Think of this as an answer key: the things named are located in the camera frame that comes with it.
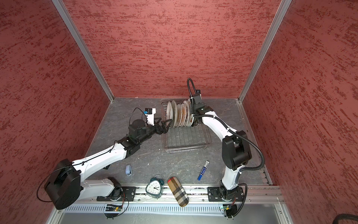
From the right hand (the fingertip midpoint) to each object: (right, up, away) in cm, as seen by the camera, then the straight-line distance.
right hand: (195, 107), depth 92 cm
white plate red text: (-19, -3, +10) cm, 22 cm away
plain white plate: (-14, -4, -4) cm, 15 cm away
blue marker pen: (+4, -38, -11) cm, 40 cm away
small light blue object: (-40, -37, -13) cm, 56 cm away
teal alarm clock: (-24, -43, -19) cm, 53 cm away
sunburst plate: (-8, -8, -2) cm, 11 cm away
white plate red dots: (-7, +4, +7) cm, 10 cm away
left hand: (-18, -8, -14) cm, 24 cm away
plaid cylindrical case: (-9, -48, -21) cm, 53 cm away
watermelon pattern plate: (-3, -8, 0) cm, 8 cm away
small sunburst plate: (-11, -5, -2) cm, 12 cm away
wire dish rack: (-12, -22, +3) cm, 25 cm away
